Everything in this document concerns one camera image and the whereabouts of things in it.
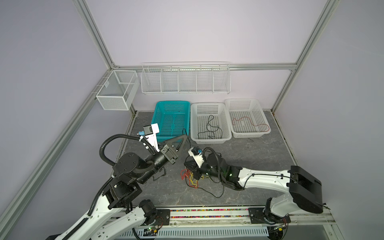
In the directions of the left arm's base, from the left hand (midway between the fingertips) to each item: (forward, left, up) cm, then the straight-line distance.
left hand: (187, 140), depth 51 cm
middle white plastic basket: (+43, -15, -43) cm, 63 cm away
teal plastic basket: (+50, +13, -44) cm, 68 cm away
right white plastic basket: (+46, -46, -44) cm, 78 cm away
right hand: (+3, +3, -26) cm, 26 cm away
